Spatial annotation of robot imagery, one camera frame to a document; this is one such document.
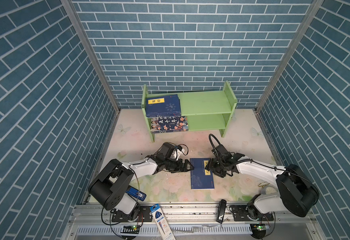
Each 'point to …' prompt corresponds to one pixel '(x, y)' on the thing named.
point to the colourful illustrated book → (169, 124)
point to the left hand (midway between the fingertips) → (188, 169)
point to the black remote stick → (221, 211)
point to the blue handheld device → (136, 193)
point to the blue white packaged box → (162, 224)
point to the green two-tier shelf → (205, 110)
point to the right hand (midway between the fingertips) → (206, 168)
